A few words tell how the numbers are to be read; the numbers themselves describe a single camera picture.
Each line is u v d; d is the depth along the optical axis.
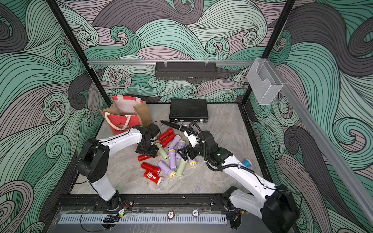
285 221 0.39
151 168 0.84
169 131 0.99
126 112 1.03
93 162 0.46
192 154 0.68
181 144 0.92
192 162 0.85
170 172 0.81
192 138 0.68
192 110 1.09
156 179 0.78
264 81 0.78
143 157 0.88
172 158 0.86
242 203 0.55
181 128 1.00
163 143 0.94
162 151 0.90
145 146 0.75
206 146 0.58
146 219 0.70
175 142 0.94
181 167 0.83
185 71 0.95
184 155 0.68
